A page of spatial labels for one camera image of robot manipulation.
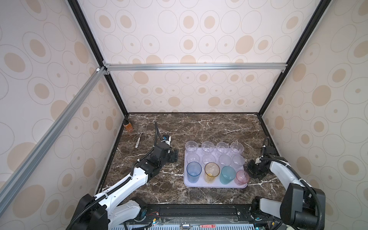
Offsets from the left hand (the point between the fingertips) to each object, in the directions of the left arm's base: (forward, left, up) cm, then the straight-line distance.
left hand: (176, 148), depth 82 cm
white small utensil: (+11, +29, -15) cm, 35 cm away
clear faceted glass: (+8, -9, -12) cm, 17 cm away
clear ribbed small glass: (-1, -10, -10) cm, 14 cm away
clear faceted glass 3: (+7, -30, -12) cm, 33 cm away
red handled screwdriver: (-36, -15, -12) cm, 41 cm away
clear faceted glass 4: (+8, -39, -13) cm, 42 cm away
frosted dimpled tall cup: (-4, -29, -7) cm, 30 cm away
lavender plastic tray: (-10, -25, -4) cm, 28 cm away
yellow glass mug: (-11, -20, -5) cm, 23 cm away
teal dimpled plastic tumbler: (-11, -30, -11) cm, 34 cm away
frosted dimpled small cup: (-2, -38, -12) cm, 40 cm away
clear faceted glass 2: (+8, -20, -11) cm, 24 cm away
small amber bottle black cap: (+23, +37, -8) cm, 44 cm away
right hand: (-8, -42, -13) cm, 45 cm away
